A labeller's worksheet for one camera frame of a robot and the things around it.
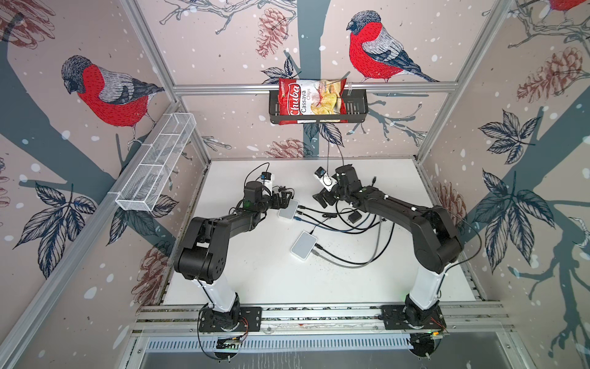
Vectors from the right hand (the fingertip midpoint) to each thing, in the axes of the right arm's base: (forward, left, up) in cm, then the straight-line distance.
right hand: (320, 190), depth 93 cm
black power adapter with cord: (+8, +17, -10) cm, 21 cm away
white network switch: (-6, +13, -9) cm, 17 cm away
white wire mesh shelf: (-4, +59, +21) cm, 62 cm away
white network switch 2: (-20, +6, -10) cm, 23 cm away
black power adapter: (-6, -15, -12) cm, 20 cm away
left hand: (-2, +16, 0) cm, 16 cm away
